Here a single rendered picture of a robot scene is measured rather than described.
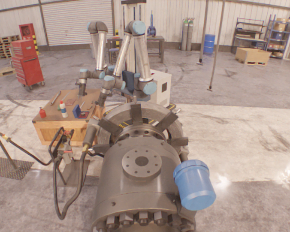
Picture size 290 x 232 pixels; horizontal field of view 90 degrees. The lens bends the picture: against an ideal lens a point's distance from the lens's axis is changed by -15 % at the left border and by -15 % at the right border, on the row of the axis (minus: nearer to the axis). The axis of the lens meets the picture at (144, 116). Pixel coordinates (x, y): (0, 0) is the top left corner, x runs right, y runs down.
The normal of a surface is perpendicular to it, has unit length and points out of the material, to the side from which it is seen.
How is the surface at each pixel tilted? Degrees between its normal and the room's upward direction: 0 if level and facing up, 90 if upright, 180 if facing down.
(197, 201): 90
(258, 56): 90
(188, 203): 90
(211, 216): 0
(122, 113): 90
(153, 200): 10
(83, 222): 0
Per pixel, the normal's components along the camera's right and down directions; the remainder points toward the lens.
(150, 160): 0.00, -0.85
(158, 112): 0.04, 0.53
